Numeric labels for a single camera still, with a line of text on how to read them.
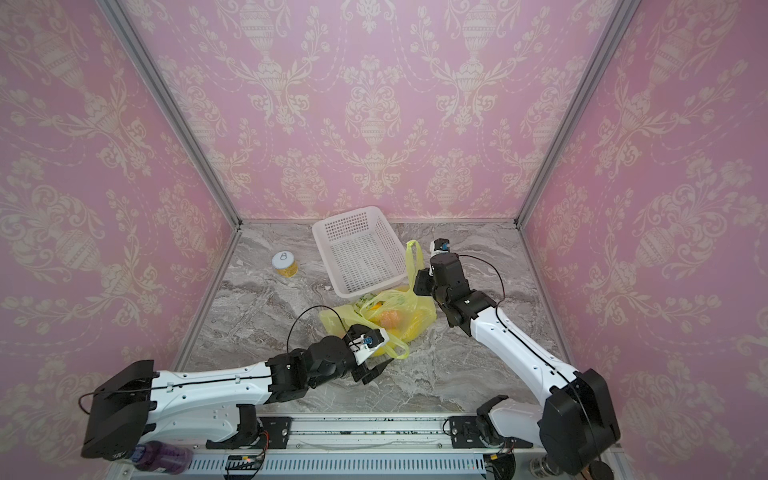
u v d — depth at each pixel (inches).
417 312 33.5
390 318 32.7
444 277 24.0
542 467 25.0
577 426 15.5
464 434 28.7
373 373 26.0
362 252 43.4
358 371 26.3
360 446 28.7
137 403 16.3
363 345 24.2
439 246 28.1
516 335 19.3
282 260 40.5
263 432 28.8
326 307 24.4
